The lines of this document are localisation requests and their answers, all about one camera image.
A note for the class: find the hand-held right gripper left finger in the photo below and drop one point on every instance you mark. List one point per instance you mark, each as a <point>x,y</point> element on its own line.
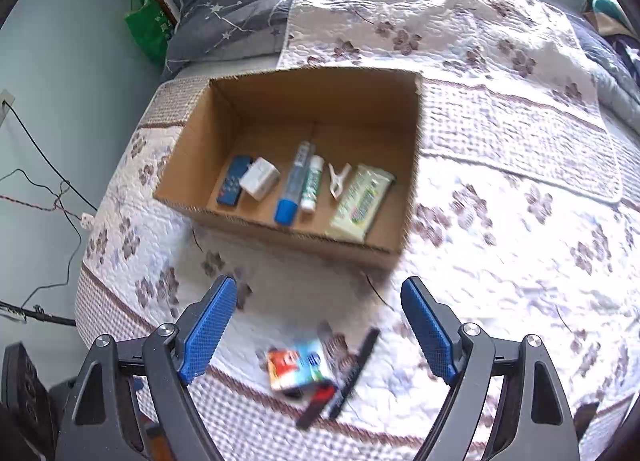
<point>207,331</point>

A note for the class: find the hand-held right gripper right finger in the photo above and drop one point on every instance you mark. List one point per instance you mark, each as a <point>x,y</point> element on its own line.
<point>427,331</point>

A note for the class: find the black marker pen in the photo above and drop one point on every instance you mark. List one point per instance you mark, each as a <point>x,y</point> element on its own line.
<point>357,371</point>

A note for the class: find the colourful tissue packet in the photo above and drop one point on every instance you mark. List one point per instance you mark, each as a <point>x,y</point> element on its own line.
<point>295,368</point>

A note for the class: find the black pen with red band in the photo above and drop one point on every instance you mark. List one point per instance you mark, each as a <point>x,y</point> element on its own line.
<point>315,408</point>

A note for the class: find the pale green wet wipes packet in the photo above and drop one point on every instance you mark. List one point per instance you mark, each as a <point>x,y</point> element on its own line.
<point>360,203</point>

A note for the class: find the dark blue remote control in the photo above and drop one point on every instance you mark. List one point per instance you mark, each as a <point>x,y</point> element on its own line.
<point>232,186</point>

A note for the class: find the white power adapter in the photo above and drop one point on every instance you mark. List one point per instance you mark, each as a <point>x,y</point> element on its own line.
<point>259,178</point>

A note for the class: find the blue capped glue tube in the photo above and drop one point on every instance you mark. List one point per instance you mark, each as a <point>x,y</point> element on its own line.
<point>292,186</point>

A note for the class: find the white clothes peg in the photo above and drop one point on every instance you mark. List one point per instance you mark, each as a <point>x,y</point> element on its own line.
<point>336,183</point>

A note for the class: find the green white tube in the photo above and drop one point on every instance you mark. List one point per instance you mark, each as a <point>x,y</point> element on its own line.
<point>312,186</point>

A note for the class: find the brown cardboard box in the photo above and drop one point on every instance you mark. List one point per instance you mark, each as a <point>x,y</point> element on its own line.
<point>280,96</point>

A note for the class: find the black rod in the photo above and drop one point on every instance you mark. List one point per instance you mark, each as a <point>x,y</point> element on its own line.
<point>55,319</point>

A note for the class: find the white plug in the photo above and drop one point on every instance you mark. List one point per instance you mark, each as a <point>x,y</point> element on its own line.
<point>87,221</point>

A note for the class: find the dark object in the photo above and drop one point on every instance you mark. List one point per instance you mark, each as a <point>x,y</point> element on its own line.
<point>27,391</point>

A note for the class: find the small floral quilted cover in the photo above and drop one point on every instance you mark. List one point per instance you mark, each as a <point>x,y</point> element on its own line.
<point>450,41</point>

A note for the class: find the green shopping bag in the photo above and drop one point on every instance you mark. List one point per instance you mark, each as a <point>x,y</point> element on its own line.
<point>147,31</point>

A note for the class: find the grey duvet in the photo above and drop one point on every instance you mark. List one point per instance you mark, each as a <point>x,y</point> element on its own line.
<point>605,71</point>

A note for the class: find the grey constellation print pillow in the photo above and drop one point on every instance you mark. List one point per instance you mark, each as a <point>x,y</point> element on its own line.
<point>235,16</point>

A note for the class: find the beige teal striped curtain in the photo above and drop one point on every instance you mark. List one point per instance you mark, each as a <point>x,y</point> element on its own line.
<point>605,6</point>

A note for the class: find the white wall socket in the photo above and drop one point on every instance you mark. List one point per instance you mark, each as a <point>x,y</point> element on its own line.
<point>6,108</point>

